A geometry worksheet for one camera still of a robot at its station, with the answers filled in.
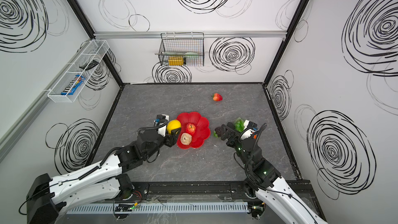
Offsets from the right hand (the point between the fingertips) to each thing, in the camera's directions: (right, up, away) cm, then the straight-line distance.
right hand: (226, 128), depth 73 cm
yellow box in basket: (-27, +36, +14) cm, 47 cm away
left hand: (-23, 0, +1) cm, 23 cm away
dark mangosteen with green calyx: (-4, -7, +16) cm, 18 cm away
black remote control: (-70, +32, +7) cm, 77 cm away
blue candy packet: (-72, +18, -4) cm, 74 cm away
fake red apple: (-18, -3, +16) cm, 24 cm away
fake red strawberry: (-1, +15, +35) cm, 38 cm away
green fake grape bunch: (+11, -1, +18) cm, 21 cm away
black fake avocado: (-2, -5, +16) cm, 17 cm away
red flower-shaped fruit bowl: (-12, -6, +19) cm, 23 cm away
